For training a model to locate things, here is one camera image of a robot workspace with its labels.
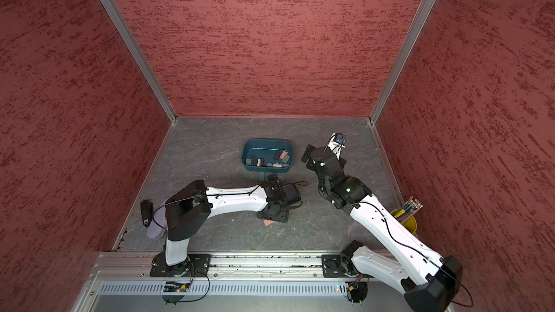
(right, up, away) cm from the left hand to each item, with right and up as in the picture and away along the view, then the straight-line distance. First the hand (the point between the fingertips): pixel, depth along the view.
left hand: (275, 219), depth 85 cm
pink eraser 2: (+3, +25, +19) cm, 31 cm away
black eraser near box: (-2, +15, +13) cm, 20 cm away
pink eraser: (-3, -1, -1) cm, 3 cm away
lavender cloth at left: (-45, -2, -5) cm, 46 cm away
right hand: (+16, +27, -10) cm, 33 cm away
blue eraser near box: (-7, +15, +13) cm, 21 cm away
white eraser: (-8, +22, +13) cm, 27 cm away
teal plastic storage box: (-5, +24, +21) cm, 32 cm away
